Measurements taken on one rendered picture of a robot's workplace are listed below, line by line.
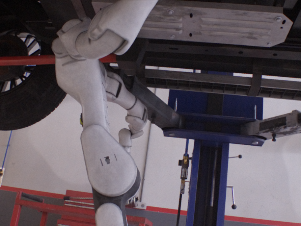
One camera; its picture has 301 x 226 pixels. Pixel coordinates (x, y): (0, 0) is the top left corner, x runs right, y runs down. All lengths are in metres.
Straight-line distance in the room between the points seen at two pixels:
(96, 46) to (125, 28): 0.11
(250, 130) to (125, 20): 1.63
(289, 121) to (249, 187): 3.01
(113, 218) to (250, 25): 0.88
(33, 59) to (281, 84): 1.27
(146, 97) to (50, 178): 3.59
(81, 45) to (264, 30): 0.81
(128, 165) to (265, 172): 4.15
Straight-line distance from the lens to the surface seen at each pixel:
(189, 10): 1.47
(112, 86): 1.58
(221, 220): 2.45
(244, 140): 2.41
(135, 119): 1.79
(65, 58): 1.34
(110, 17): 0.88
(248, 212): 5.10
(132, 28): 0.88
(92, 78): 1.32
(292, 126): 2.17
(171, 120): 2.25
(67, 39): 1.14
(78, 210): 1.98
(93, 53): 0.98
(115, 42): 0.92
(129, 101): 1.67
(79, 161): 5.33
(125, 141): 2.07
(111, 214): 1.19
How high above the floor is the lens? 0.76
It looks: 20 degrees up
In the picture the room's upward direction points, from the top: 8 degrees clockwise
